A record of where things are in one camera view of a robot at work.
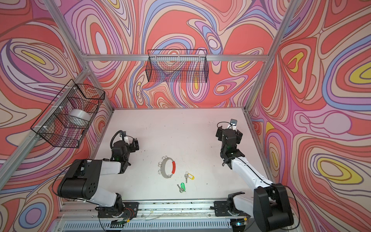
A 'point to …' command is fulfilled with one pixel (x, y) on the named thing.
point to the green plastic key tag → (182, 186)
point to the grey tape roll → (80, 116)
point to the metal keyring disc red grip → (162, 165)
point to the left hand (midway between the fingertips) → (130, 138)
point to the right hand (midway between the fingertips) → (229, 131)
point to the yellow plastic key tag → (192, 177)
